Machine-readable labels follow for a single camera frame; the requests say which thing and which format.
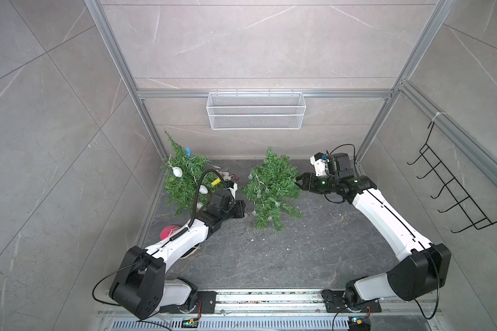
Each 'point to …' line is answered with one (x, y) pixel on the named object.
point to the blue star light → (188, 152)
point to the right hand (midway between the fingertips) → (302, 182)
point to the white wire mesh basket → (255, 111)
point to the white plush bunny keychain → (226, 176)
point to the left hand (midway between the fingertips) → (248, 202)
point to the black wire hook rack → (473, 212)
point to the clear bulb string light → (259, 196)
